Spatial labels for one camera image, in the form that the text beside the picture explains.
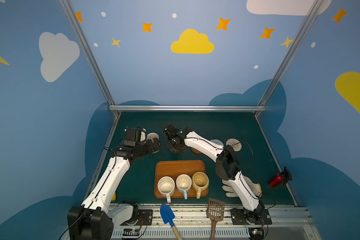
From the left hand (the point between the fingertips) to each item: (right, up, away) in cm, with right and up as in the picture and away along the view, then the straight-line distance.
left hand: (154, 144), depth 81 cm
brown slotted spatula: (+32, -34, -6) cm, 47 cm away
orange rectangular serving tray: (+10, -16, +10) cm, 21 cm away
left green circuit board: (-10, -43, -8) cm, 45 cm away
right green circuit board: (+52, -44, -7) cm, 69 cm away
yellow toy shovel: (-22, -28, -1) cm, 36 cm away
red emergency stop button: (+68, -18, -2) cm, 70 cm away
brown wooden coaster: (+22, -1, -14) cm, 26 cm away
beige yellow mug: (+26, -23, +5) cm, 35 cm away
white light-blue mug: (+16, -22, +3) cm, 28 cm away
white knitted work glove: (+56, -25, +3) cm, 61 cm away
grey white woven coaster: (+40, -1, +24) cm, 47 cm away
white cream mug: (+6, -24, +4) cm, 25 cm away
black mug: (+14, -2, +1) cm, 14 cm away
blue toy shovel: (+8, -35, -6) cm, 37 cm away
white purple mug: (-5, +4, +16) cm, 17 cm away
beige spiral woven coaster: (+54, -3, +23) cm, 59 cm away
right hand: (+10, -3, +13) cm, 17 cm away
